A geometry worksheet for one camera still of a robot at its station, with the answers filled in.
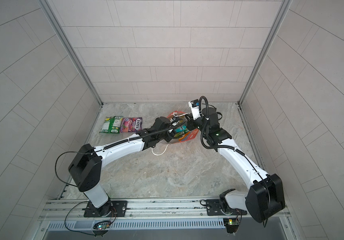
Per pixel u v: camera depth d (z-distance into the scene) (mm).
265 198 395
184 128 694
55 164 450
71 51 867
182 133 867
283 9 712
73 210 708
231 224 680
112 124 991
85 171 439
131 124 1004
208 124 569
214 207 710
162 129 639
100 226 646
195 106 643
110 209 645
